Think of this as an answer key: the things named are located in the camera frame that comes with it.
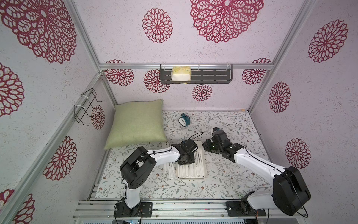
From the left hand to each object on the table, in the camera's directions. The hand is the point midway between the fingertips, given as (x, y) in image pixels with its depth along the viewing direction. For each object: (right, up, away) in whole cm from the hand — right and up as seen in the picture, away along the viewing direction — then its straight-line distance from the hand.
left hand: (191, 161), depth 90 cm
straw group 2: (-1, -5, -3) cm, 6 cm away
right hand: (+6, +12, -4) cm, 15 cm away
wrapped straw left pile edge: (-12, -5, -3) cm, 14 cm away
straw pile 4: (+8, -2, -1) cm, 8 cm away
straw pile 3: (+3, -3, -2) cm, 5 cm away
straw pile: (-7, -5, -4) cm, 10 cm away
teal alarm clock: (-3, +27, +16) cm, 31 cm away
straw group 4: (+5, -2, -1) cm, 6 cm away
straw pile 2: (-3, -5, -4) cm, 7 cm away
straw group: (-5, -5, -4) cm, 9 cm away
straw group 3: (+1, -5, -4) cm, 6 cm away
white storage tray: (+5, +11, -8) cm, 15 cm away
